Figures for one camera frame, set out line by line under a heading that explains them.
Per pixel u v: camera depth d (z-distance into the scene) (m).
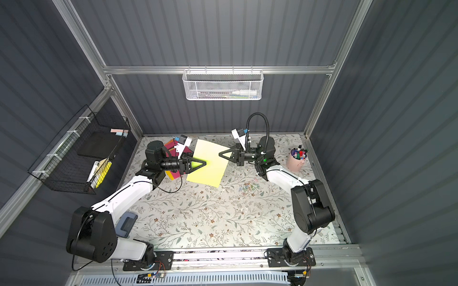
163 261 0.73
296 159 0.94
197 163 0.70
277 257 0.74
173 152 0.68
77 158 0.73
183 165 0.67
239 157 0.68
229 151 0.71
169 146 0.65
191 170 0.68
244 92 0.91
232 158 0.71
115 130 0.86
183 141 0.67
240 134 0.68
